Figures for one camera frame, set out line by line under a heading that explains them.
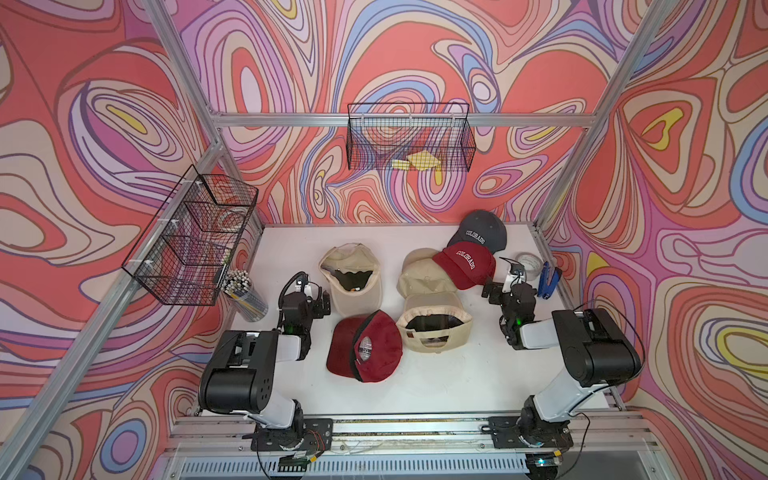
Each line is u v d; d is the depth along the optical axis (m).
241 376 0.45
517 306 0.73
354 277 0.99
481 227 1.08
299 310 0.71
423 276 0.95
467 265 0.98
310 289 0.83
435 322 0.87
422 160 0.91
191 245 0.78
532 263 1.07
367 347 0.88
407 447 0.73
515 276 0.80
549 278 1.04
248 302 0.85
